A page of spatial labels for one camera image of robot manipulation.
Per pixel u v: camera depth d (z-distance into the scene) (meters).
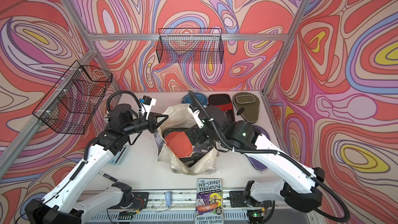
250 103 1.11
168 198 0.72
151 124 0.60
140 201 0.72
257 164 0.84
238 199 0.74
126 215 0.72
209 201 0.71
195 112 0.52
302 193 0.39
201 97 1.11
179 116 0.76
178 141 0.83
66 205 0.39
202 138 0.54
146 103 0.60
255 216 0.70
